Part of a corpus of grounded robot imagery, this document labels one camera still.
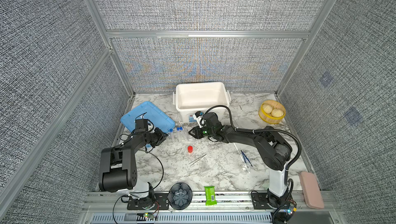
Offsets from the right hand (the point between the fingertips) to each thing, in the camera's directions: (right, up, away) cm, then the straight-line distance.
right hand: (190, 131), depth 91 cm
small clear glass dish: (+30, -19, -7) cm, 37 cm away
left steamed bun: (+51, +13, +12) cm, 54 cm away
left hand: (-14, -3, +1) cm, 14 cm away
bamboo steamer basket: (+51, +7, +10) cm, 52 cm away
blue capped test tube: (-5, +3, -9) cm, 11 cm away
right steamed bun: (+56, +11, +10) cm, 58 cm away
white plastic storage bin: (0, +21, +19) cm, 28 cm away
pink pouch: (+61, -28, -15) cm, 69 cm away
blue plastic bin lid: (-22, +7, +15) cm, 27 cm away
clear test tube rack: (-3, -1, -3) cm, 5 cm away
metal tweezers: (+7, -14, -3) cm, 16 cm away
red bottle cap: (0, -10, -1) cm, 10 cm away
